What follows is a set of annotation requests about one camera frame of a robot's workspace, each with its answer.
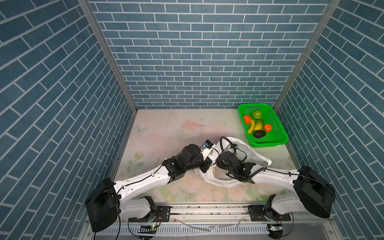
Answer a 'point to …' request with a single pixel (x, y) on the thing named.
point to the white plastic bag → (245, 153)
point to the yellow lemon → (258, 125)
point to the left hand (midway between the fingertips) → (214, 158)
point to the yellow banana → (252, 125)
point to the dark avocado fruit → (259, 134)
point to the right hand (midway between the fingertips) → (218, 158)
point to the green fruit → (257, 114)
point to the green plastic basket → (278, 135)
